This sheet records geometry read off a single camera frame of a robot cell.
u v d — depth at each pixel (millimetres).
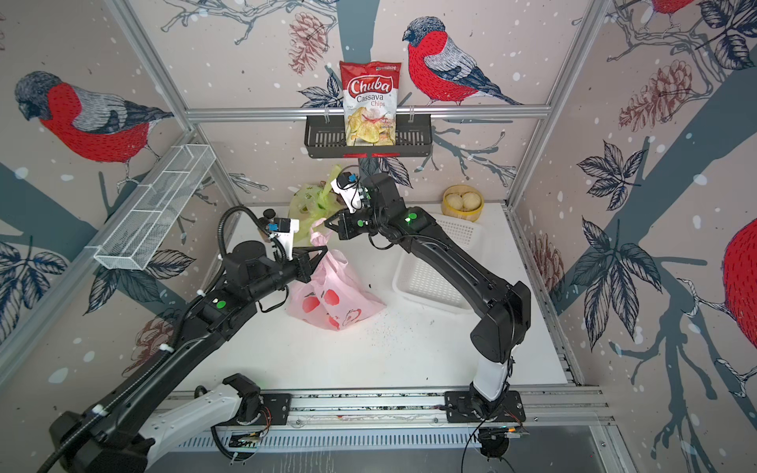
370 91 850
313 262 686
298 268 604
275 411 731
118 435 390
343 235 627
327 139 944
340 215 660
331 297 698
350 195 636
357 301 757
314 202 978
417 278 990
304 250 620
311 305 786
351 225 633
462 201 1141
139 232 730
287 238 614
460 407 728
